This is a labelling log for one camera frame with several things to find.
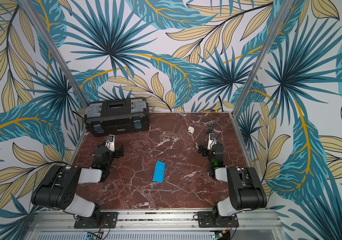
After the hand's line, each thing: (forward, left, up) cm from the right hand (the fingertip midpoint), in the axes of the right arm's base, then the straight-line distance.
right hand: (209, 141), depth 93 cm
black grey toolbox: (+16, +58, +8) cm, 61 cm away
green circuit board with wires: (-45, +62, -11) cm, 77 cm away
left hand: (+1, +59, -1) cm, 59 cm away
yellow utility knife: (+34, -8, -8) cm, 36 cm away
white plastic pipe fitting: (+14, +9, -6) cm, 18 cm away
